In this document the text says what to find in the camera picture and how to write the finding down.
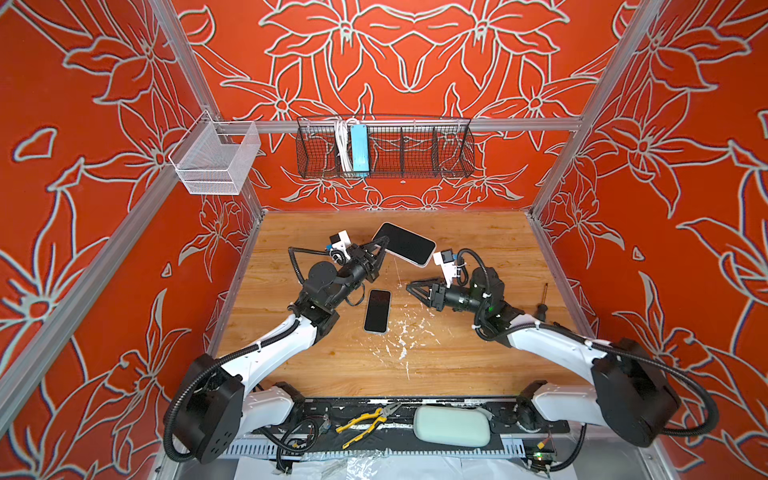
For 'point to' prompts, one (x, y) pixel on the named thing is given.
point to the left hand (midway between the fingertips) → (389, 238)
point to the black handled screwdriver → (541, 309)
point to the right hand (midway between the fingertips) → (406, 288)
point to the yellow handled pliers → (382, 413)
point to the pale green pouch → (462, 426)
